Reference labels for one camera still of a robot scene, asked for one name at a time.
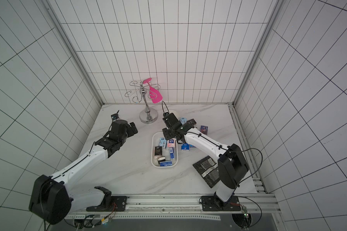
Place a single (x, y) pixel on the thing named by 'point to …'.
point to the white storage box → (156, 135)
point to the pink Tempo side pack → (171, 143)
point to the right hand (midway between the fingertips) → (163, 132)
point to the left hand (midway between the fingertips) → (127, 129)
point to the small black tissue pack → (192, 121)
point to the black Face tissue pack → (158, 150)
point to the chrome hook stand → (147, 115)
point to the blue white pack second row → (185, 147)
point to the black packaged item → (208, 168)
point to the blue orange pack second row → (192, 146)
